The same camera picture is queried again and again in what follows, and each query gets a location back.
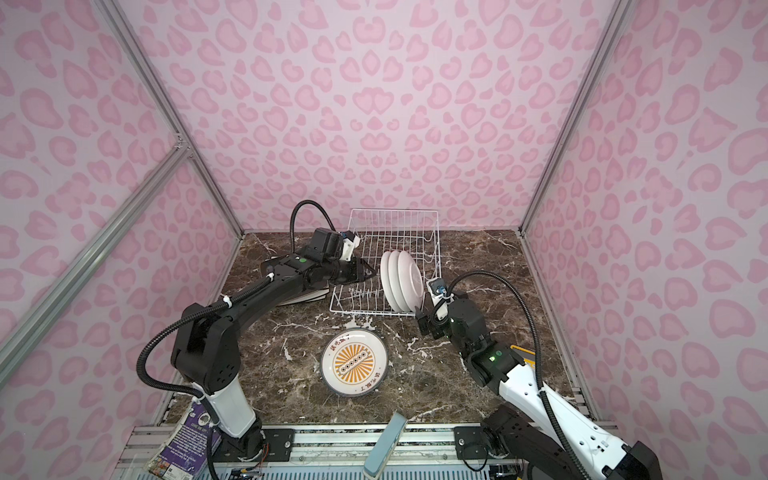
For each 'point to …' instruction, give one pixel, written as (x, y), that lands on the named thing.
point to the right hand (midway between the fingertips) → (433, 298)
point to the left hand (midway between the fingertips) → (375, 268)
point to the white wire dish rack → (383, 230)
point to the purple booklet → (184, 453)
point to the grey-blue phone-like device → (384, 447)
